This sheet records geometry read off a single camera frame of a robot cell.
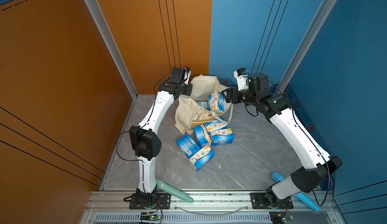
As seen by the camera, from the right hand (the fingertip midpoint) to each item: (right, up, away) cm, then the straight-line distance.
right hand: (228, 90), depth 72 cm
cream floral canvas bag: (-20, -12, +13) cm, 27 cm away
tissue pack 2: (-4, -19, +19) cm, 27 cm away
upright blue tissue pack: (-13, -25, +15) cm, 32 cm away
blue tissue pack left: (-20, -30, +13) cm, 38 cm away
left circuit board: (-38, -60, -2) cm, 71 cm away
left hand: (-20, +5, +16) cm, 26 cm away
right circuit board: (+23, -59, -3) cm, 64 cm away
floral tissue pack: (-13, -35, +7) cm, 38 cm away
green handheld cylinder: (-34, -48, +3) cm, 58 cm away
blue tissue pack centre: (-1, -25, +15) cm, 29 cm away
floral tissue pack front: (-4, -4, +17) cm, 18 cm away
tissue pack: (-12, -6, +21) cm, 24 cm away
